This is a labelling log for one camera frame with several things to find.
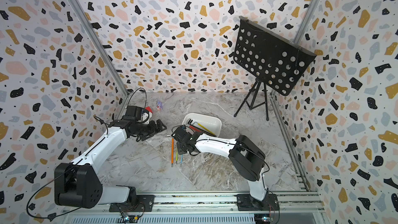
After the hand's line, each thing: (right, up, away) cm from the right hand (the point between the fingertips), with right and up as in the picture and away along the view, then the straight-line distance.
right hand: (181, 148), depth 87 cm
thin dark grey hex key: (+12, +8, +13) cm, 19 cm away
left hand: (-10, +11, -3) cm, 15 cm away
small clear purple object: (-20, +26, +23) cm, 40 cm away
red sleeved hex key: (+6, +10, +13) cm, 17 cm away
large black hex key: (+3, +13, +16) cm, 21 cm away
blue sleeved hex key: (0, -7, +1) cm, 7 cm away
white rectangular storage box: (+19, +12, +17) cm, 27 cm away
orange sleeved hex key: (-6, -3, +5) cm, 8 cm away
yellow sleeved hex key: (+12, +9, +14) cm, 21 cm away
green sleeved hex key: (-3, -6, +2) cm, 7 cm away
